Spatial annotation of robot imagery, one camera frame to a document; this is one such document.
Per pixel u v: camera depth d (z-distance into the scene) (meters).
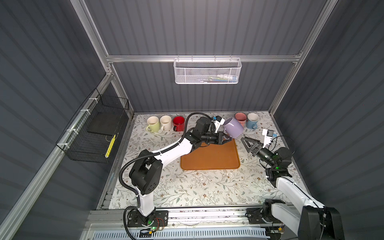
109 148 0.68
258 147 0.67
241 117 1.05
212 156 0.95
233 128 0.76
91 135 0.72
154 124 1.02
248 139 0.77
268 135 0.69
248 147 0.71
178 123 1.09
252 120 1.04
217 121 0.74
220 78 0.91
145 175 0.48
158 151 0.51
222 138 0.72
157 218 0.72
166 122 1.03
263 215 0.74
